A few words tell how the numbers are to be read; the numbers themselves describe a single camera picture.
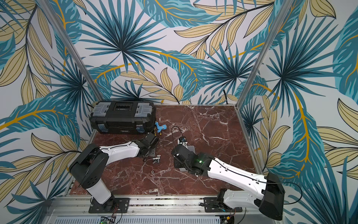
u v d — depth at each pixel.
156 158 0.90
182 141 0.67
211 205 0.73
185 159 0.54
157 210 0.73
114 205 0.68
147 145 0.73
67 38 0.80
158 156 0.90
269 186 0.41
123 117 0.90
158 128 1.03
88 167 0.46
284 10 0.70
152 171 0.83
